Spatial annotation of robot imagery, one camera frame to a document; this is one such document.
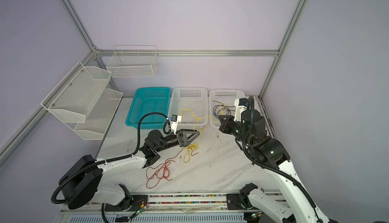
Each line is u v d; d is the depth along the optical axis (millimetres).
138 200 736
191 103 1187
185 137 624
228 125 538
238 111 545
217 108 1110
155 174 817
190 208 732
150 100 1189
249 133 436
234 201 732
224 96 1147
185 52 930
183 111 1093
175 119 675
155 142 595
